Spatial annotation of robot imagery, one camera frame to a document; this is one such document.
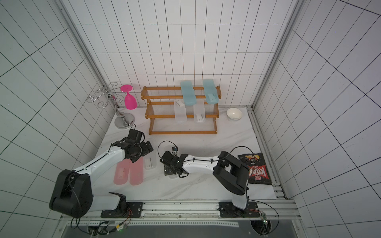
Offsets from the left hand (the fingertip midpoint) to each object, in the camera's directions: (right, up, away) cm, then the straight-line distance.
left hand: (145, 154), depth 88 cm
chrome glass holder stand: (-24, +20, +20) cm, 37 cm away
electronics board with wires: (+62, -30, -20) cm, 71 cm away
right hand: (+15, -10, -2) cm, 18 cm away
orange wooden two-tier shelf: (+14, +23, +7) cm, 28 cm away
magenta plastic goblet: (-14, +33, +11) cm, 38 cm away
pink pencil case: (-13, -9, -3) cm, 16 cm away
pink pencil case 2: (-4, -9, -4) cm, 11 cm away
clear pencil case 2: (+18, -12, -5) cm, 22 cm away
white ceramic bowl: (+61, +25, +23) cm, 70 cm away
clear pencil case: (+2, -5, +1) cm, 5 cm away
